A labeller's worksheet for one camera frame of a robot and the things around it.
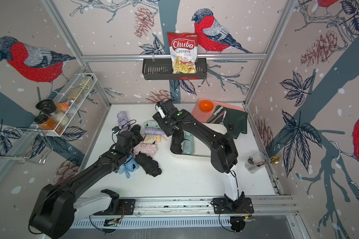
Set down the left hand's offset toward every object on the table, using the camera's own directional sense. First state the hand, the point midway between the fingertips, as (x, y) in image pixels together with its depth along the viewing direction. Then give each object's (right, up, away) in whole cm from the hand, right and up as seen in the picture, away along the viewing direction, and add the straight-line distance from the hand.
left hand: (137, 132), depth 86 cm
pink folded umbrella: (+6, -11, +4) cm, 13 cm away
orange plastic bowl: (+45, +17, +27) cm, 56 cm away
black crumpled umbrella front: (+8, -19, -3) cm, 21 cm away
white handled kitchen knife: (+49, +8, +25) cm, 56 cm away
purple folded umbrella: (+8, 0, +12) cm, 14 cm away
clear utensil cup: (+69, -16, -4) cm, 70 cm away
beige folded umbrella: (+6, -5, +10) cm, 13 cm away
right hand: (+14, +7, +1) cm, 16 cm away
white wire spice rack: (-28, +9, -18) cm, 35 cm away
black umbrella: (+23, -5, +6) cm, 25 cm away
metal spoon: (+62, +2, +19) cm, 65 cm away
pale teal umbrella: (+31, -8, +7) cm, 32 cm away
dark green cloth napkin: (+66, +5, +21) cm, 70 cm away
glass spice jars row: (-29, +21, -9) cm, 37 cm away
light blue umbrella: (-3, -18, -4) cm, 19 cm away
